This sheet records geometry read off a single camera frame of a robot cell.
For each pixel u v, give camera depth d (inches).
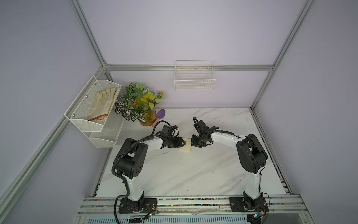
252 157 20.3
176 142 33.9
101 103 31.1
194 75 37.4
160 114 45.4
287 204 29.5
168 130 30.8
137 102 38.5
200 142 32.5
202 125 30.8
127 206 26.5
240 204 28.8
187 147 36.6
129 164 19.2
